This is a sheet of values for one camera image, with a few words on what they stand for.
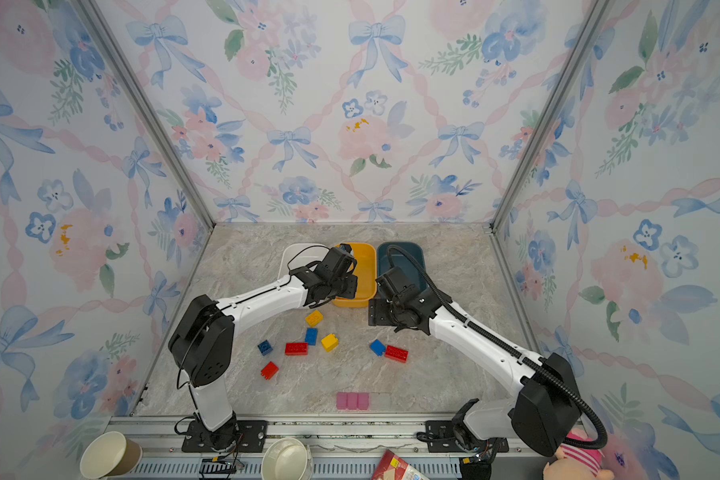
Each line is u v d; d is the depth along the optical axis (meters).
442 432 0.74
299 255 0.75
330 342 0.88
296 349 0.86
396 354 0.87
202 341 0.47
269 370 0.84
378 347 0.89
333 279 0.70
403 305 0.60
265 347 0.87
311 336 0.90
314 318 0.93
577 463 0.66
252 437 0.74
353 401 0.79
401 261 1.16
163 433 0.75
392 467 0.67
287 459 0.71
